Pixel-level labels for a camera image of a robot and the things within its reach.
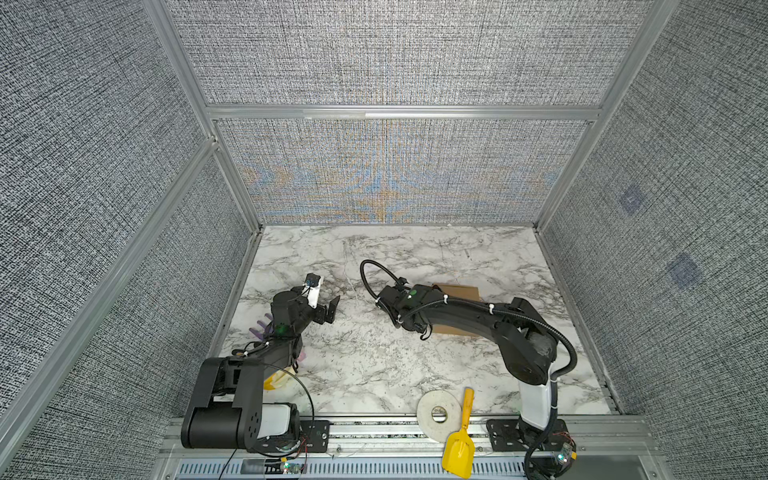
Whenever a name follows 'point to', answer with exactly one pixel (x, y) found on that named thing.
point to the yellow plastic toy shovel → (458, 450)
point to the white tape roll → (434, 430)
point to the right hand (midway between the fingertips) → (433, 304)
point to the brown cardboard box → (465, 292)
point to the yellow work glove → (277, 379)
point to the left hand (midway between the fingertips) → (323, 292)
